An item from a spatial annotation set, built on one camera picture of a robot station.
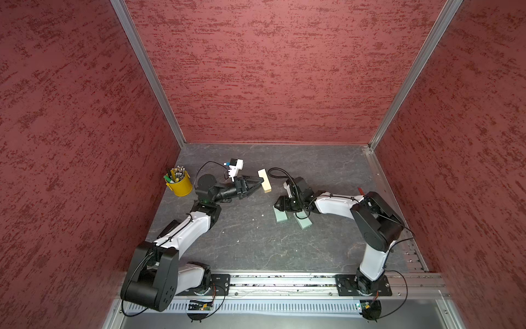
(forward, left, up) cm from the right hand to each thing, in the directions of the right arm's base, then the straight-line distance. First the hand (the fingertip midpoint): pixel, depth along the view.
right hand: (279, 209), depth 93 cm
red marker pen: (+10, -43, -3) cm, 44 cm away
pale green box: (-4, 0, +1) cm, 4 cm away
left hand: (-3, +7, +26) cm, 27 cm away
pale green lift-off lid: (-7, -9, +6) cm, 13 cm away
